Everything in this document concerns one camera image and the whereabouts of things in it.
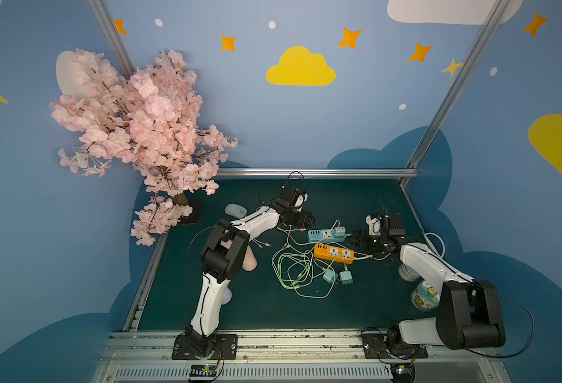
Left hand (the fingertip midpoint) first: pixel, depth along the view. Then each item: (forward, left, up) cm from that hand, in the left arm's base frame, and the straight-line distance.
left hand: (308, 216), depth 98 cm
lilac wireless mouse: (-32, +30, -5) cm, 44 cm away
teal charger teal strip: (-7, -13, -2) cm, 15 cm away
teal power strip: (-6, -7, -5) cm, 10 cm away
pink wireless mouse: (-18, +23, -7) cm, 30 cm away
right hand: (-11, -18, +1) cm, 21 cm away
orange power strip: (-15, -10, -5) cm, 19 cm away
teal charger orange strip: (-24, -14, -6) cm, 28 cm away
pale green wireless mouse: (+7, +32, -6) cm, 34 cm away
